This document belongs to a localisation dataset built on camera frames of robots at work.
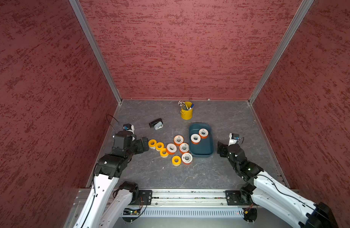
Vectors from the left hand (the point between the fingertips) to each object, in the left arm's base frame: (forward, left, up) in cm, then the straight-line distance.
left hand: (139, 144), depth 73 cm
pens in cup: (+32, -24, -4) cm, 40 cm away
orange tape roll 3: (+6, -16, -17) cm, 24 cm away
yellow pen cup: (+32, -27, -14) cm, 44 cm away
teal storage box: (+7, -38, -19) cm, 43 cm away
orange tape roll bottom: (0, -26, -19) cm, 32 cm away
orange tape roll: (+14, -33, -18) cm, 40 cm away
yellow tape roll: (+8, -8, -18) cm, 21 cm away
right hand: (+5, -48, -10) cm, 49 cm away
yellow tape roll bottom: (-3, -20, -19) cm, 27 cm away
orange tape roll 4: (+7, -25, -18) cm, 31 cm away
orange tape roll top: (+18, -39, -18) cm, 46 cm away
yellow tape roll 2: (+2, -11, -18) cm, 22 cm away
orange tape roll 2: (+13, -21, -18) cm, 30 cm away
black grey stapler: (+24, -5, -16) cm, 30 cm away
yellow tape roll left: (+10, -3, -18) cm, 21 cm away
